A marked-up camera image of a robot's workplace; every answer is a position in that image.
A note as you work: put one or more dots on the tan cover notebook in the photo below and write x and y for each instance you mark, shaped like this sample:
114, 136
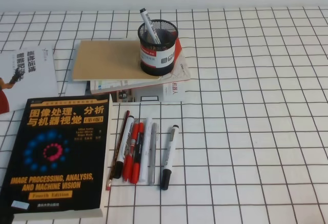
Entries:
109, 60

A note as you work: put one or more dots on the grey transparent pen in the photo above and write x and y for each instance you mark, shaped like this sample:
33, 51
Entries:
151, 176

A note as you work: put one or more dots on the white booklet with robot picture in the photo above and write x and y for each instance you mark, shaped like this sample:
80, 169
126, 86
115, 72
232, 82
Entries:
26, 73

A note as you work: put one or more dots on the red pen left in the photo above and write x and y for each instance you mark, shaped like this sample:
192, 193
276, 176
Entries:
129, 157

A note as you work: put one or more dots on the black mesh pen holder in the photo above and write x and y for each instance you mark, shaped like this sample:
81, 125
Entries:
158, 59

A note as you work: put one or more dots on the red black pen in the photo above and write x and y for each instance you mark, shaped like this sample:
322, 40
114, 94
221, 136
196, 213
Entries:
137, 155

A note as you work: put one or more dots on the grey marker upright in holder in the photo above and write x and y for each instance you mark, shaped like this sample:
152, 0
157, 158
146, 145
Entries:
149, 25

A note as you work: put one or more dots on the red black pencil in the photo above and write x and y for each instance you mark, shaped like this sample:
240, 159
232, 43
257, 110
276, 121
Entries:
115, 157

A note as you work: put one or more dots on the white box with red text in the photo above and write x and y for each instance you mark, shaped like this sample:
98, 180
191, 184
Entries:
169, 92

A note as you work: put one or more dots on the black image processing textbook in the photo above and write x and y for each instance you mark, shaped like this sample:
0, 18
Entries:
58, 165

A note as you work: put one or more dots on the grey marker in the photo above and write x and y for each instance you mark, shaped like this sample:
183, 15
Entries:
122, 149
149, 25

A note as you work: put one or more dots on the white pen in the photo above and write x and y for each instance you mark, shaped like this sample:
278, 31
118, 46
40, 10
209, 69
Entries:
143, 175

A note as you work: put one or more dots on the white marker black cap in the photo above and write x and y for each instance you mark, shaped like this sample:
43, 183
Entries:
168, 162

